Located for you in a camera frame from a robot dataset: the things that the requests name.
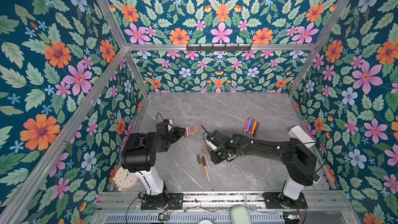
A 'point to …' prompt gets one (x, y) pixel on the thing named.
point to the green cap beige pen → (199, 161)
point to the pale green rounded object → (239, 214)
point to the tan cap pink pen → (204, 154)
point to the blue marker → (249, 124)
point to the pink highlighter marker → (246, 124)
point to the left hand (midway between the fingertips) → (186, 126)
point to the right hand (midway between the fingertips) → (211, 158)
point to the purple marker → (251, 126)
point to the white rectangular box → (296, 132)
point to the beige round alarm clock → (123, 178)
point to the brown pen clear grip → (256, 131)
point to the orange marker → (254, 126)
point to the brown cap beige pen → (204, 164)
